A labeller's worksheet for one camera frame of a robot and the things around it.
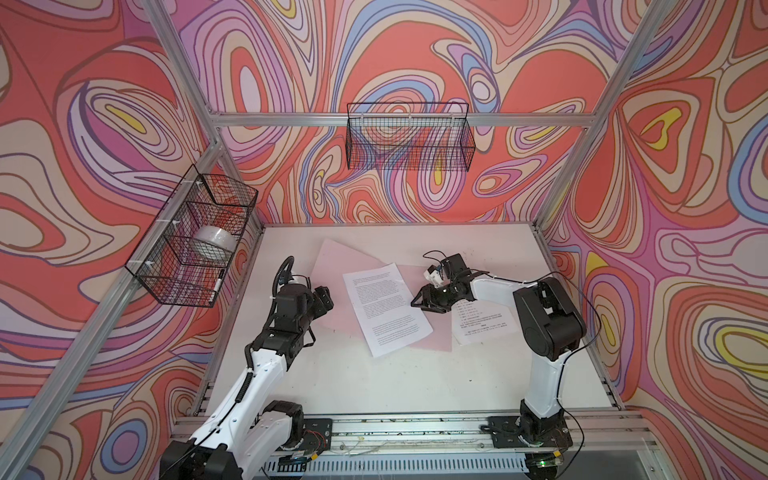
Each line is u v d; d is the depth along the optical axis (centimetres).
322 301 75
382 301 96
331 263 102
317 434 73
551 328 52
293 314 60
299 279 73
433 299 86
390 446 73
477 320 93
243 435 42
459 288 75
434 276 93
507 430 73
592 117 88
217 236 75
